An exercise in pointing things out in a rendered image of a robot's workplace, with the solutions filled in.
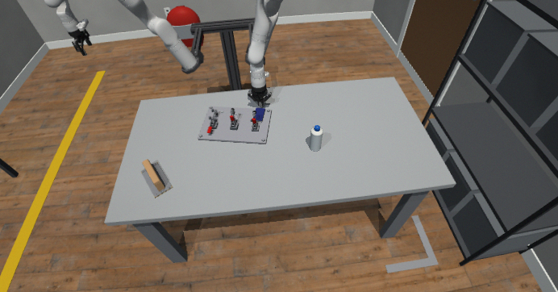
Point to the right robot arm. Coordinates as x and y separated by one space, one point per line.
157 26

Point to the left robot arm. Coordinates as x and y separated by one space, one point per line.
265 21

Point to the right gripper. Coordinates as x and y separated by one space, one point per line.
79 38

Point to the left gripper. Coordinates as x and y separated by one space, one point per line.
257 94

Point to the white bottle with blue cap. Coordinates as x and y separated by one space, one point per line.
316 135

